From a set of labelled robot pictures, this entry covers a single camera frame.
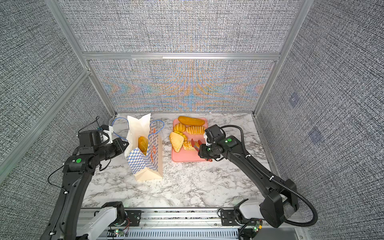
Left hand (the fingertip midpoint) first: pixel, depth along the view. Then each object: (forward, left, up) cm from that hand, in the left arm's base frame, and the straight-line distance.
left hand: (128, 142), depth 73 cm
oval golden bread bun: (+12, -1, -19) cm, 23 cm away
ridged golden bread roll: (+22, -35, -20) cm, 46 cm away
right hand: (-2, -36, -9) cm, 37 cm away
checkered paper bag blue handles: (-6, -6, -16) cm, 18 cm away
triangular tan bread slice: (+14, -22, -21) cm, 33 cm away
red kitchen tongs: (+2, -34, -11) cm, 36 cm away
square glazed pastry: (+10, -29, -21) cm, 37 cm away
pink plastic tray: (+5, -27, -24) cm, 37 cm away
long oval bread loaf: (+32, -31, -21) cm, 49 cm away
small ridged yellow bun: (+26, -24, -20) cm, 40 cm away
